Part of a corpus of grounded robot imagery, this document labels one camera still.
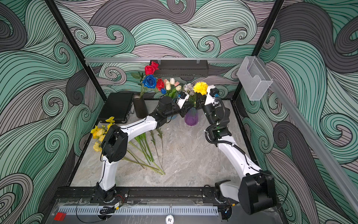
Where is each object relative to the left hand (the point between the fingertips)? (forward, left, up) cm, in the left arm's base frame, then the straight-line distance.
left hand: (193, 101), depth 81 cm
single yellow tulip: (-10, +32, -26) cm, 43 cm away
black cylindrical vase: (+10, +37, -18) cm, 42 cm away
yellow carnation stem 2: (-7, +21, -27) cm, 35 cm away
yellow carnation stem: (-13, +25, -27) cm, 39 cm away
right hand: (-5, 0, +15) cm, 16 cm away
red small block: (-54, +68, -28) cm, 91 cm away
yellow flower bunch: (-25, +29, -27) cm, 47 cm away
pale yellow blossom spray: (-11, +61, -20) cm, 65 cm away
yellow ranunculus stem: (+1, +57, -21) cm, 61 cm away
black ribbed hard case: (+23, +61, -29) cm, 71 cm away
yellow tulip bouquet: (+11, +13, +1) cm, 17 cm away
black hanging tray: (+27, +6, +6) cm, 28 cm away
